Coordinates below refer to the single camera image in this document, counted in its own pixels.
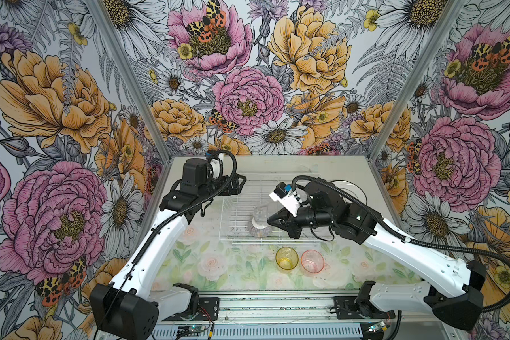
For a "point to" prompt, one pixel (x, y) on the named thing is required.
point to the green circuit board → (190, 330)
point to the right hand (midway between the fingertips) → (273, 228)
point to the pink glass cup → (312, 261)
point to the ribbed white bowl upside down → (259, 228)
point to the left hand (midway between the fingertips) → (234, 186)
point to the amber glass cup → (287, 258)
